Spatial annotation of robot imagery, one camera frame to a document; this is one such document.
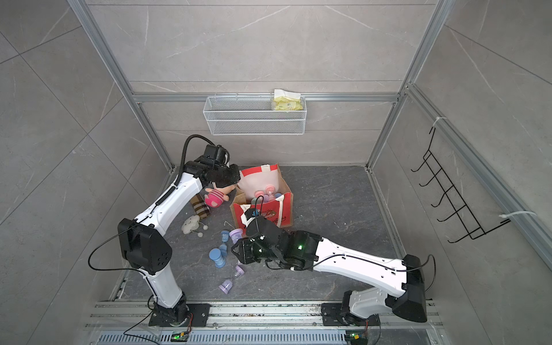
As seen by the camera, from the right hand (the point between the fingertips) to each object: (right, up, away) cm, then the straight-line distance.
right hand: (238, 251), depth 64 cm
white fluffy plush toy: (-26, +2, +29) cm, 39 cm away
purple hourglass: (-7, -17, +14) cm, 23 cm away
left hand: (-2, +25, +22) cm, 33 cm away
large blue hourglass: (-12, -6, +15) cm, 20 cm away
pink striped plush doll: (-18, +14, +36) cm, 43 cm away
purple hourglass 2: (-1, +5, 0) cm, 5 cm away
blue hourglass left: (-11, -6, +24) cm, 27 cm away
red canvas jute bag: (+5, +18, +33) cm, 38 cm away
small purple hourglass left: (-3, -14, +18) cm, 23 cm away
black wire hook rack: (+68, +10, 0) cm, 68 cm away
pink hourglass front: (+3, +16, +29) cm, 33 cm away
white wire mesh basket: (-1, +53, +37) cm, 65 cm away
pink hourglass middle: (+8, +17, +32) cm, 38 cm away
